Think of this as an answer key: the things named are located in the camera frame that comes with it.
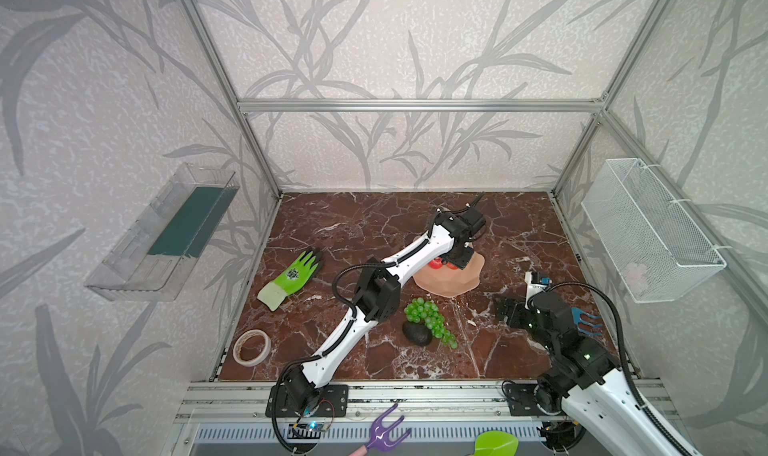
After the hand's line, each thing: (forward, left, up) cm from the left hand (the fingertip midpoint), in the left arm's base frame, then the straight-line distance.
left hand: (461, 251), depth 95 cm
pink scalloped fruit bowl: (-7, +3, -7) cm, 11 cm away
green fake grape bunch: (-19, +12, -2) cm, 23 cm away
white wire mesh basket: (-16, -36, +28) cm, 48 cm away
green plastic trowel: (-49, -3, -5) cm, 49 cm away
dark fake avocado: (-25, +15, -3) cm, 29 cm away
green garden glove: (-8, +54, -6) cm, 54 cm away
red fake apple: (-2, +8, -4) cm, 9 cm away
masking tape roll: (-28, +61, -7) cm, 67 cm away
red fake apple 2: (-7, +4, +3) cm, 9 cm away
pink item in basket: (-16, -38, +16) cm, 45 cm away
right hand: (-15, -10, +6) cm, 19 cm away
